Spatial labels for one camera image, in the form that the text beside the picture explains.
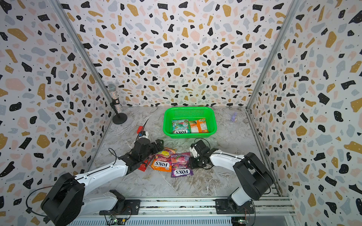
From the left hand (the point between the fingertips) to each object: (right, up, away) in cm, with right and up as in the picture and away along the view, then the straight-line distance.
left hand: (160, 142), depth 86 cm
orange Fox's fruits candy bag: (+1, -12, +3) cm, 12 cm away
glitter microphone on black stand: (-38, +15, +27) cm, 49 cm away
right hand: (+18, -15, +2) cm, 23 cm away
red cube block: (-20, +7, +19) cm, 29 cm away
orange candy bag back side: (+26, +9, +20) cm, 34 cm away
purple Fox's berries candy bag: (+13, -14, +1) cm, 19 cm away
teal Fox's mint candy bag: (+11, +9, +20) cm, 24 cm away
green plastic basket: (+19, +12, +23) cm, 32 cm away
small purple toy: (+53, +15, +25) cm, 60 cm away
